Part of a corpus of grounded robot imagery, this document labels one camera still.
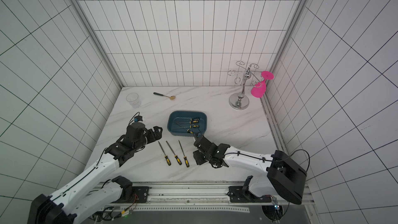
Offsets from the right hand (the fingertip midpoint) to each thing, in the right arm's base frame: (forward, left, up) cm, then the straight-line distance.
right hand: (193, 156), depth 82 cm
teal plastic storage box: (+23, -4, -2) cm, 23 cm away
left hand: (+8, +22, +8) cm, 25 cm away
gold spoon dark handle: (+44, +21, -3) cm, 49 cm away
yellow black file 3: (-1, +4, -2) cm, 5 cm away
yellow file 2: (+20, +4, -3) cm, 20 cm away
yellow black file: (0, +16, -3) cm, 16 cm away
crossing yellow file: (+22, +4, -1) cm, 23 cm away
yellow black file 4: (+17, +6, -2) cm, 18 cm away
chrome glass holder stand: (+43, -29, -3) cm, 52 cm away
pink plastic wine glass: (+45, -41, +8) cm, 61 cm away
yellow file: (+25, +2, -2) cm, 25 cm away
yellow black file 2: (-1, +9, -2) cm, 9 cm away
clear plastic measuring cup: (+37, +46, +2) cm, 59 cm away
